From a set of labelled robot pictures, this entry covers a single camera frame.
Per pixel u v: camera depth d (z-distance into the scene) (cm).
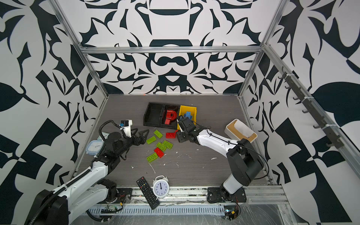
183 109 103
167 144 92
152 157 87
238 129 94
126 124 70
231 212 71
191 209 71
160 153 87
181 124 70
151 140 93
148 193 74
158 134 96
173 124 101
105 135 94
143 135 74
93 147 88
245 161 45
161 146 91
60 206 40
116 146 63
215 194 74
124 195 74
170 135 96
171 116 105
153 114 102
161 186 75
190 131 67
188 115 99
